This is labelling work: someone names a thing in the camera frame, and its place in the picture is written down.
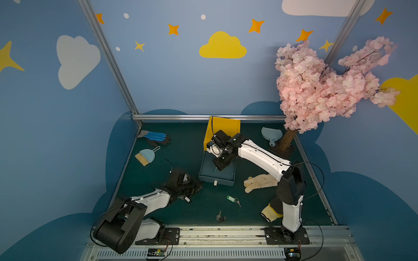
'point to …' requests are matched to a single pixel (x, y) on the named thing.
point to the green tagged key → (233, 199)
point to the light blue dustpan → (271, 135)
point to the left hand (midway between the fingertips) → (205, 180)
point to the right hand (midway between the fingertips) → (219, 164)
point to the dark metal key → (221, 219)
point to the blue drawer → (209, 172)
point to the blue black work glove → (155, 138)
